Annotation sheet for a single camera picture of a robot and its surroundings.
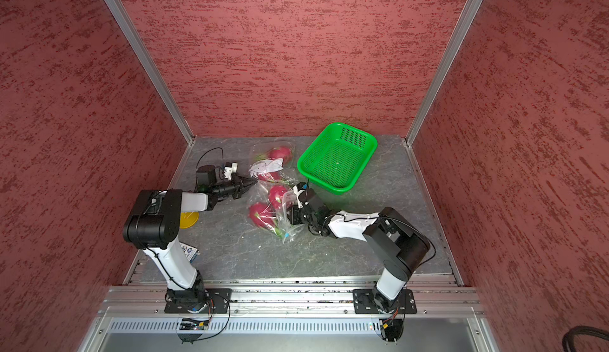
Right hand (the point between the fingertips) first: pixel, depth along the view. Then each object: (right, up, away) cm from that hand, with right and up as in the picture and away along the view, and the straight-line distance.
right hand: (288, 215), depth 89 cm
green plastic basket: (+22, +23, +25) cm, 40 cm away
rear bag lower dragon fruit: (-8, +15, +8) cm, 19 cm away
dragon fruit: (-4, +8, -3) cm, 10 cm away
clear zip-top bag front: (-11, +8, +4) cm, 15 cm away
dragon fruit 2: (-9, +1, -4) cm, 10 cm away
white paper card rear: (-11, +19, +9) cm, 24 cm away
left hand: (-13, +12, +4) cm, 19 cm away
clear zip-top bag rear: (-7, +27, +17) cm, 32 cm away
